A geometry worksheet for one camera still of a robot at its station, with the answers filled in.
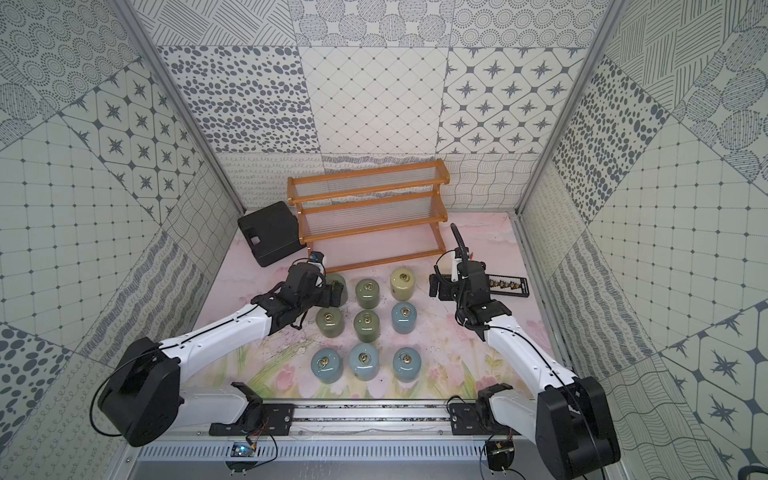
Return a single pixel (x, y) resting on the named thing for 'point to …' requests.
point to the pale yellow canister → (402, 284)
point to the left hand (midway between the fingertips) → (336, 285)
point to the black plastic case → (272, 232)
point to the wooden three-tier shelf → (366, 218)
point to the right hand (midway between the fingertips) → (448, 280)
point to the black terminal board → (508, 285)
